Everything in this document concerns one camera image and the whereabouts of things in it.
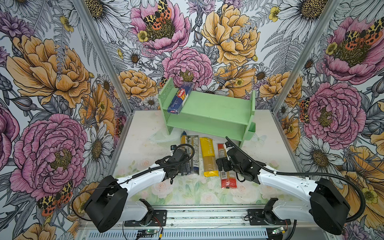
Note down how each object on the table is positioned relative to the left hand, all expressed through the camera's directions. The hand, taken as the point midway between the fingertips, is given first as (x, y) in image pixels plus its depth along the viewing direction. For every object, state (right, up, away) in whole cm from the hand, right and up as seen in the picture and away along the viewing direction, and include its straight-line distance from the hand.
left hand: (179, 169), depth 87 cm
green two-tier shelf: (+26, +31, -3) cm, 41 cm away
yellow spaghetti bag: (+18, +3, +3) cm, 18 cm away
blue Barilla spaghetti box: (0, +40, -3) cm, 40 cm away
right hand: (+26, +3, -2) cm, 26 cm away
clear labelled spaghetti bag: (+9, +3, +4) cm, 10 cm away
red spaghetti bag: (+28, -5, -3) cm, 28 cm away
